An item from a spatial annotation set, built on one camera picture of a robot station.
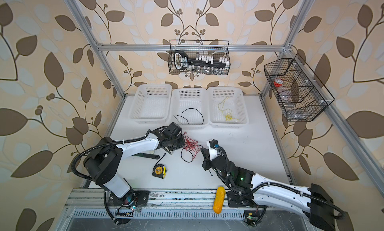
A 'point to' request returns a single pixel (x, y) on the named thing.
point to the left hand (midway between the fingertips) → (187, 142)
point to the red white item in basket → (278, 82)
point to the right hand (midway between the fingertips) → (202, 150)
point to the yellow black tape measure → (159, 171)
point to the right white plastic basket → (227, 107)
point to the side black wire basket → (300, 95)
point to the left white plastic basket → (152, 104)
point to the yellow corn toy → (219, 200)
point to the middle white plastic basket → (189, 108)
